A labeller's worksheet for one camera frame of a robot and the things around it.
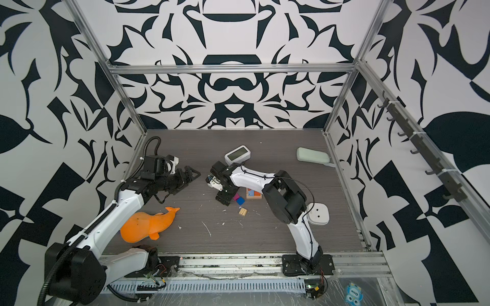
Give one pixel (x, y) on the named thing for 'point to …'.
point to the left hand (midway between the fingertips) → (195, 175)
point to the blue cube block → (240, 201)
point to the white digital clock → (238, 155)
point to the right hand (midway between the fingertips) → (227, 194)
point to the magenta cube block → (236, 196)
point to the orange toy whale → (142, 225)
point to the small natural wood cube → (243, 211)
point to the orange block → (256, 193)
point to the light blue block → (251, 193)
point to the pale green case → (314, 155)
